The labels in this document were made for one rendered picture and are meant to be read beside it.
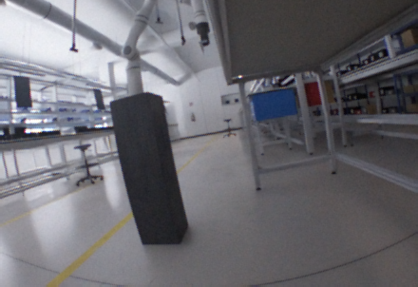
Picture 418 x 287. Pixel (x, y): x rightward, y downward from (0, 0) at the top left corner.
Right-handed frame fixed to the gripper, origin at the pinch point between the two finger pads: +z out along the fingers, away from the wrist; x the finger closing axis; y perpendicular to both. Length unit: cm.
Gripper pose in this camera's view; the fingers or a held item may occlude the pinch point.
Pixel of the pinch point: (203, 54)
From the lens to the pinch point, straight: 122.8
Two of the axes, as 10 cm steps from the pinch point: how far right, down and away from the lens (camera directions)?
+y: 9.8, -1.7, -1.2
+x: 1.1, -0.5, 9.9
